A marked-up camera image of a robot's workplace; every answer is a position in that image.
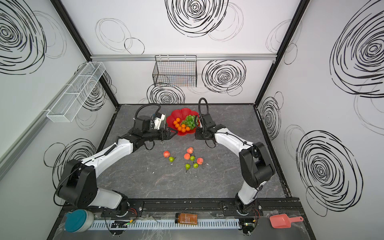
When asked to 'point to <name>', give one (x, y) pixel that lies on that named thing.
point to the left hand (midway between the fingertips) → (173, 131)
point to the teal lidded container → (78, 220)
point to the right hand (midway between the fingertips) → (195, 134)
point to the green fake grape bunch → (189, 121)
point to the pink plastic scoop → (283, 220)
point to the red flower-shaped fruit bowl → (181, 114)
